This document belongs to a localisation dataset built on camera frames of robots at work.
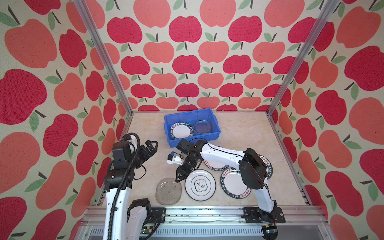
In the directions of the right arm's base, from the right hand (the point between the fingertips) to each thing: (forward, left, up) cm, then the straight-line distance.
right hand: (181, 177), depth 79 cm
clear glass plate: (+43, -10, -7) cm, 44 cm away
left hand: (+7, +13, +17) cm, 23 cm away
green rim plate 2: (+12, -19, -6) cm, 23 cm away
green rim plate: (+37, +6, -6) cm, 38 cm away
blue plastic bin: (+52, 0, -7) cm, 53 cm away
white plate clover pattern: (0, -11, -8) cm, 13 cm away
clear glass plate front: (-6, +7, -8) cm, 12 cm away
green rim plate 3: (+16, -52, -7) cm, 55 cm away
